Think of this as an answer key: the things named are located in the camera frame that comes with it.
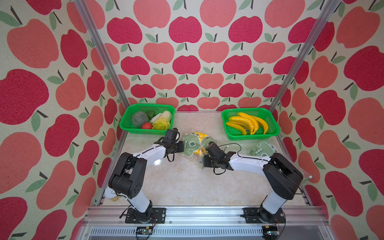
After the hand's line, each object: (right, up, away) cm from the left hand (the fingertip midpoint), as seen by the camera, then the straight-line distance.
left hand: (184, 148), depth 94 cm
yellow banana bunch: (+44, +16, +8) cm, 47 cm away
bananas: (+11, -1, -3) cm, 11 cm away
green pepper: (-27, +23, +19) cm, 41 cm away
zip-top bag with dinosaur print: (+50, 0, -1) cm, 50 cm away
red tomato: (-27, +15, +11) cm, 32 cm away
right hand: (+12, -9, -3) cm, 15 cm away
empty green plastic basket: (+35, +8, +13) cm, 39 cm away
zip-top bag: (+7, +3, -1) cm, 7 cm away
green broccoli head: (-33, +20, +10) cm, 40 cm away
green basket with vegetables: (-43, +16, +14) cm, 48 cm away
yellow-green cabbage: (-17, +18, +8) cm, 26 cm away
